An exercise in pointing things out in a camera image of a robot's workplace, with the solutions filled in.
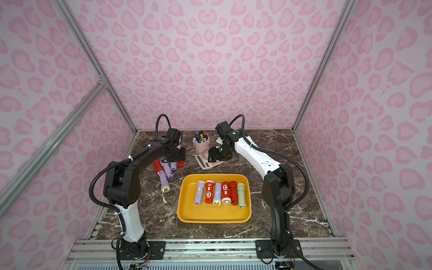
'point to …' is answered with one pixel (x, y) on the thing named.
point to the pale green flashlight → (241, 194)
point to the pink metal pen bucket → (202, 148)
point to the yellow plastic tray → (188, 212)
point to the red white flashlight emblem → (225, 193)
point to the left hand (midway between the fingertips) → (185, 156)
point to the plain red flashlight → (233, 187)
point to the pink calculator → (204, 163)
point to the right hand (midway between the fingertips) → (214, 158)
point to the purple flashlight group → (217, 197)
